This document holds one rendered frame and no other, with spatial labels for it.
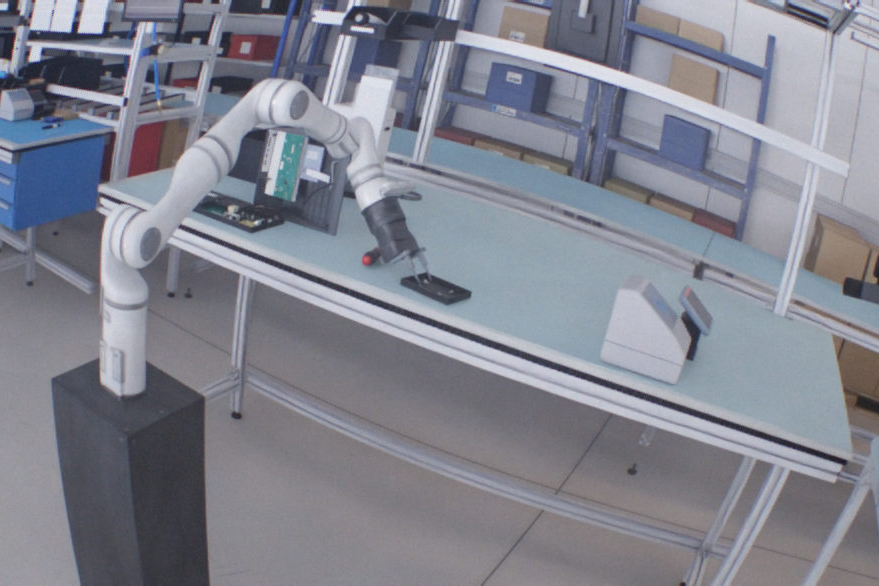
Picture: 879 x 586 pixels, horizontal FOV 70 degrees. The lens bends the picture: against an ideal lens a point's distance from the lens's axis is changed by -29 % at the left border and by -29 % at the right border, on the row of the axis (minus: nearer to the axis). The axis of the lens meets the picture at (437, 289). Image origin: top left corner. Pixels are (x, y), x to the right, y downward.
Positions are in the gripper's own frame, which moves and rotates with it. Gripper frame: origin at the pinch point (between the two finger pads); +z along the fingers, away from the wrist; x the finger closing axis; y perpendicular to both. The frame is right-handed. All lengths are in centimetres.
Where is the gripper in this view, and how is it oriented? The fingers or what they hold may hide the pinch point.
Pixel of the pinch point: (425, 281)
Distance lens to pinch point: 170.0
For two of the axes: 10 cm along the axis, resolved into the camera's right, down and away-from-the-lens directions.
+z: 4.1, 9.0, -1.3
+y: -7.0, 4.1, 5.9
